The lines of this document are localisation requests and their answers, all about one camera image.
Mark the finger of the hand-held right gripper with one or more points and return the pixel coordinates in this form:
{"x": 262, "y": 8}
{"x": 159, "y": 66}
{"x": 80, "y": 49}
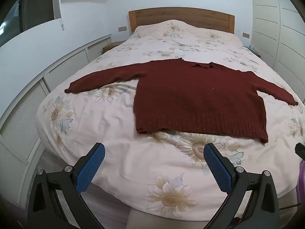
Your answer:
{"x": 300, "y": 150}

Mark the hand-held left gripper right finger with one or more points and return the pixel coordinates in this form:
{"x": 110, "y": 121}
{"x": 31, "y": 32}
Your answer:
{"x": 218, "y": 169}

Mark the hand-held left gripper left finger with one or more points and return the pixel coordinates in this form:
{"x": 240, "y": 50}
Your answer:
{"x": 91, "y": 169}

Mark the dark red knit sweater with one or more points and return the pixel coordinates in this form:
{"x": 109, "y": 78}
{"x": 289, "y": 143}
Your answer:
{"x": 197, "y": 95}

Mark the purple cloth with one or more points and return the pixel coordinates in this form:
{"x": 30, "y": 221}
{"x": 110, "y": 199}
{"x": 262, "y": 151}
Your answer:
{"x": 302, "y": 181}

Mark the floral pink duvet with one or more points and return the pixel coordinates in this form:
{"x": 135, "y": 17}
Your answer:
{"x": 133, "y": 162}

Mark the wooden nightstand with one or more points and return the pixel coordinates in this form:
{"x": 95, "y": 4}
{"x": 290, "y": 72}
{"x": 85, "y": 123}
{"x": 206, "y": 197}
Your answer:
{"x": 112, "y": 45}

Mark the white panelled wardrobe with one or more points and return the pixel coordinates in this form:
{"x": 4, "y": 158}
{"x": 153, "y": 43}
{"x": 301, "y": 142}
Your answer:
{"x": 278, "y": 23}

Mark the wooden headboard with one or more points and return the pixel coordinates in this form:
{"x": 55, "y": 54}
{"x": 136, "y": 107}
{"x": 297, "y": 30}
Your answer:
{"x": 190, "y": 16}

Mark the window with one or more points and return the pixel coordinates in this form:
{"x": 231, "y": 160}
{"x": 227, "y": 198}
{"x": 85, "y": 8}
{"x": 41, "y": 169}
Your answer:
{"x": 12, "y": 21}

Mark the white louvered wall cabinet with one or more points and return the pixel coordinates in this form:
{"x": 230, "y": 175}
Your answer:
{"x": 28, "y": 100}

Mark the beige wall switch panel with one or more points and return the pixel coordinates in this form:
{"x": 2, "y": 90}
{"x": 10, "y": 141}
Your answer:
{"x": 122, "y": 28}
{"x": 246, "y": 35}

